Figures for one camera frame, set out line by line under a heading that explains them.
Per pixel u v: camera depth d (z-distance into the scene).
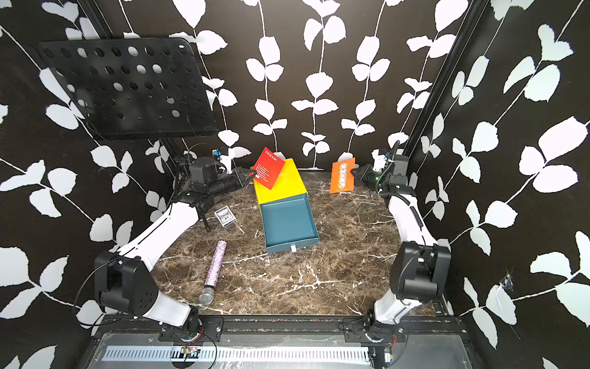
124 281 0.42
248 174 0.79
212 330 0.74
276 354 0.70
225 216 1.01
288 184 0.85
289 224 0.84
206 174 0.62
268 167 0.84
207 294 0.78
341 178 0.87
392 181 0.67
